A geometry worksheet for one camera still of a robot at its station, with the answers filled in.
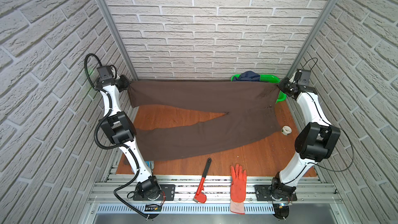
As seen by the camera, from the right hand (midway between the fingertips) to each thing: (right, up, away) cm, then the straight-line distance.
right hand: (283, 82), depth 89 cm
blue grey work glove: (-76, -44, -9) cm, 88 cm away
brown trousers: (-18, -16, +8) cm, 25 cm away
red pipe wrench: (-49, -57, -17) cm, 77 cm away
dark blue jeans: (-15, +8, +22) cm, 27 cm away
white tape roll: (+4, -29, +5) cm, 30 cm away
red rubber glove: (-30, -54, -15) cm, 64 cm away
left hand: (-93, +4, +4) cm, 93 cm away
